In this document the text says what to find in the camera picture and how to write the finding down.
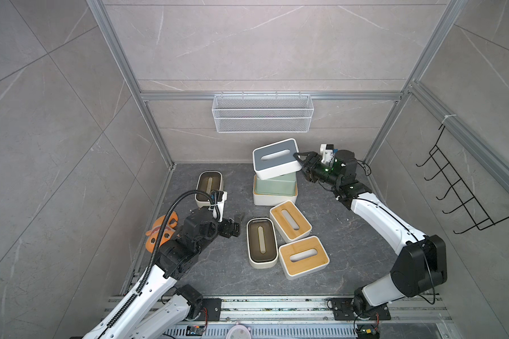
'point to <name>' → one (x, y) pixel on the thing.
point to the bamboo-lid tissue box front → (302, 256)
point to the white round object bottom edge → (238, 332)
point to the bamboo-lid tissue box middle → (289, 221)
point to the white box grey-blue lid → (276, 159)
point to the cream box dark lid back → (207, 181)
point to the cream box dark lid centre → (261, 242)
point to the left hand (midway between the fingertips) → (233, 208)
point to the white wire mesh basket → (264, 111)
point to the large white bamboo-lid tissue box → (272, 200)
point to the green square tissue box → (285, 185)
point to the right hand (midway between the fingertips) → (296, 159)
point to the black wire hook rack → (470, 204)
